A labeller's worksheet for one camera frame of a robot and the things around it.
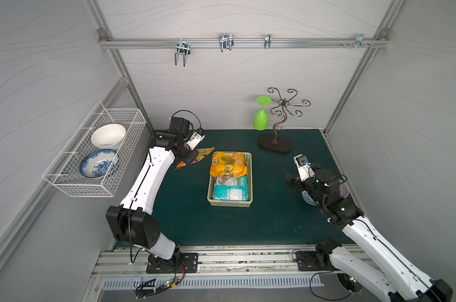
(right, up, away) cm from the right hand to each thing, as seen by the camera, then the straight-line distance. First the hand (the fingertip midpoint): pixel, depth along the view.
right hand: (299, 166), depth 75 cm
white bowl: (-76, +12, -3) cm, 77 cm away
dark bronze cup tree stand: (+1, +9, +35) cm, 36 cm away
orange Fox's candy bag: (-40, +6, +4) cm, 40 cm away
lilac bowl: (+31, -14, +21) cm, 40 cm away
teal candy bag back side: (-30, -11, +11) cm, 34 cm away
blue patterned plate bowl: (-74, +2, -10) cm, 75 cm away
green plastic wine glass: (-13, +23, +18) cm, 32 cm away
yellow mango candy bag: (-30, -1, +16) cm, 34 cm away
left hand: (-46, +6, +4) cm, 47 cm away
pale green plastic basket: (-19, +2, +26) cm, 32 cm away
